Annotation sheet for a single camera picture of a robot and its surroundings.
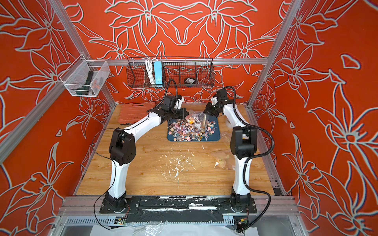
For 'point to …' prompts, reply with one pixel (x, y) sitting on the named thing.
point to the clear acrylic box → (85, 77)
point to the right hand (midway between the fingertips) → (205, 108)
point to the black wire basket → (202, 70)
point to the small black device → (189, 80)
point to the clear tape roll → (228, 123)
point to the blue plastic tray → (215, 136)
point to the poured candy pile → (180, 129)
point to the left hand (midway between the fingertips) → (189, 111)
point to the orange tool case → (130, 113)
